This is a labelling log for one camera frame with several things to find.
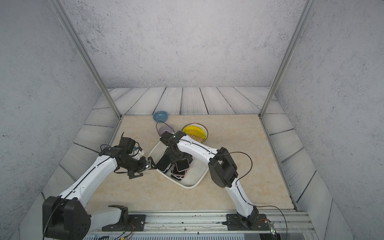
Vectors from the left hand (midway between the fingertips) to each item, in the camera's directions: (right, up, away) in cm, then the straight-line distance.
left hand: (152, 170), depth 79 cm
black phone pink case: (+16, +2, +4) cm, 16 cm away
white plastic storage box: (+23, -6, +10) cm, 26 cm away
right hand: (+14, +4, +9) cm, 17 cm away
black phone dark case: (+13, -5, +6) cm, 15 cm away
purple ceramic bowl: (+2, +22, +29) cm, 36 cm away
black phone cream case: (+4, +1, +10) cm, 11 cm away
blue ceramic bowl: (-5, +30, +39) cm, 50 cm away
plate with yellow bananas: (+24, +19, +24) cm, 39 cm away
